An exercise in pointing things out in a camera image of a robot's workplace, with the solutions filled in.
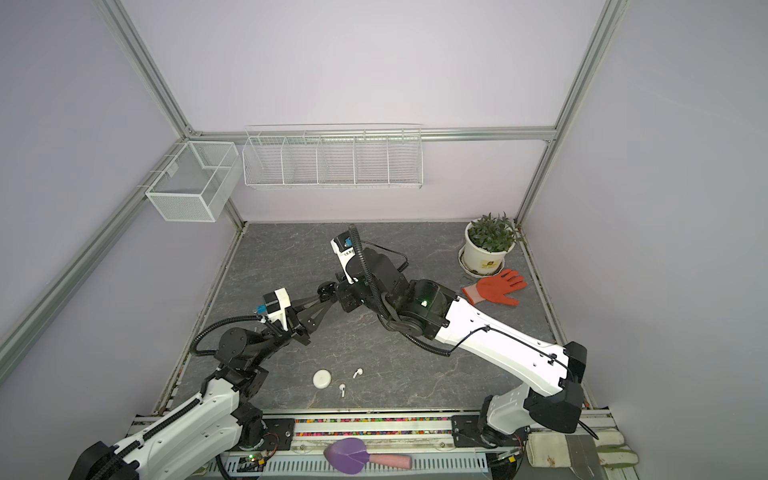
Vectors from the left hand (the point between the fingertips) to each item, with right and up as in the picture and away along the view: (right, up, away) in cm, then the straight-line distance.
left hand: (329, 302), depth 67 cm
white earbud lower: (+1, -26, +13) cm, 29 cm away
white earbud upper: (+5, -22, +15) cm, 28 cm away
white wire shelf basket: (+1, +43, +32) cm, 53 cm away
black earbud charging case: (0, +3, -1) cm, 3 cm away
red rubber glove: (+50, -1, +34) cm, 60 cm away
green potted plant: (+47, +17, +26) cm, 56 cm away
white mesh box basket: (-50, +34, +30) cm, 67 cm away
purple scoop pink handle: (+4, -38, +4) cm, 38 cm away
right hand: (+3, +6, -4) cm, 8 cm away
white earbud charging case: (-5, -24, +14) cm, 28 cm away
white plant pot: (+43, +8, +32) cm, 54 cm away
